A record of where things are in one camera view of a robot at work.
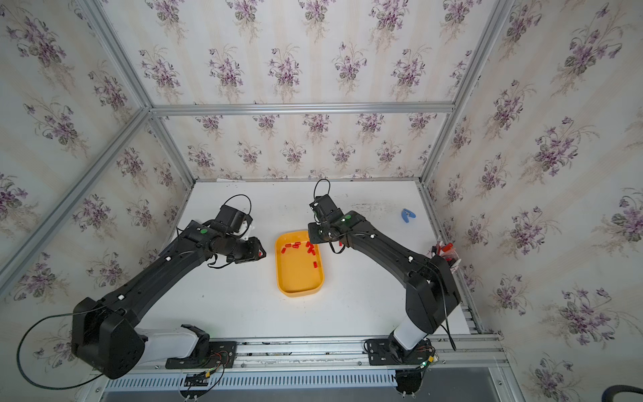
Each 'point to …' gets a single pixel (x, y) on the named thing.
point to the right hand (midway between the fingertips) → (317, 232)
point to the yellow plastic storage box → (299, 265)
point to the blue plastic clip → (405, 213)
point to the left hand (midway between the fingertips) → (265, 255)
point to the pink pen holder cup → (448, 250)
